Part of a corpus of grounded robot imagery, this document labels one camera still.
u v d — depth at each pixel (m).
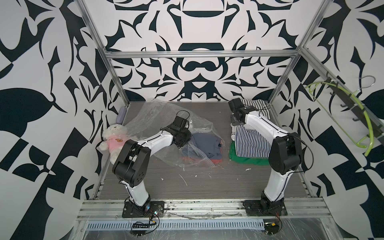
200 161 0.78
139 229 0.71
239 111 0.69
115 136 0.90
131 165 0.47
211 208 0.76
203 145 0.89
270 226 0.71
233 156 0.89
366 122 0.54
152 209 0.73
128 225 0.70
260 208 0.73
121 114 1.12
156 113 1.08
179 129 0.73
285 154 0.49
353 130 0.61
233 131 1.01
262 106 1.17
